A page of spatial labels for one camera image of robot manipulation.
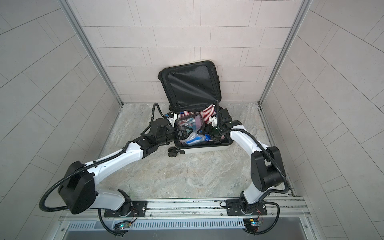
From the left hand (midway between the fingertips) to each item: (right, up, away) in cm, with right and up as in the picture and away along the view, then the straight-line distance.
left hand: (192, 130), depth 77 cm
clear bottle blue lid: (+1, -6, +6) cm, 9 cm away
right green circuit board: (+29, -41, -9) cm, 51 cm away
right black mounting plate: (+20, -37, -6) cm, 42 cm away
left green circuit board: (-29, -40, -13) cm, 51 cm away
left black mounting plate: (-25, -37, -6) cm, 45 cm away
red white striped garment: (+8, +9, +22) cm, 25 cm away
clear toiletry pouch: (+1, +3, +19) cm, 19 cm away
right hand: (+5, -3, +7) cm, 9 cm away
